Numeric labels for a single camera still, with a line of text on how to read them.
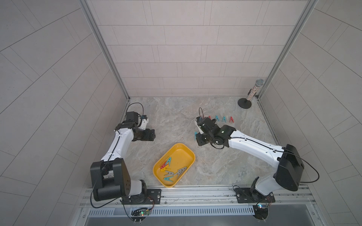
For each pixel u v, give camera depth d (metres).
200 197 0.72
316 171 0.40
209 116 1.05
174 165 0.83
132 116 0.68
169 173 0.77
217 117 1.03
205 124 0.59
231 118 1.02
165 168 0.80
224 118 1.02
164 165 0.81
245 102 1.11
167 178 0.76
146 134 0.74
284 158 0.42
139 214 0.65
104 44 0.85
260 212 0.68
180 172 0.78
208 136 0.59
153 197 0.71
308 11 0.72
